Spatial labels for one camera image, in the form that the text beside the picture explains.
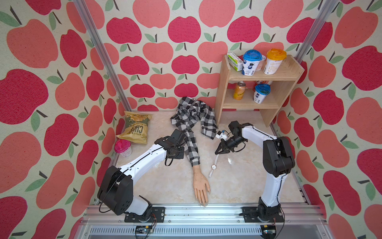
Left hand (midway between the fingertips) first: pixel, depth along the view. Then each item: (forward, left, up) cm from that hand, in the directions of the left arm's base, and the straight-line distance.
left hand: (180, 156), depth 85 cm
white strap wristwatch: (-2, -20, -9) cm, 22 cm away
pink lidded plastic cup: (+6, +35, 0) cm, 35 cm away
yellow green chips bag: (+23, +32, -2) cm, 39 cm away
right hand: (+2, -22, -4) cm, 23 cm away
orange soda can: (+36, -37, +20) cm, 55 cm away
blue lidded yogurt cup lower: (+33, -50, +22) cm, 64 cm away
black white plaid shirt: (+37, -4, -1) cm, 38 cm away
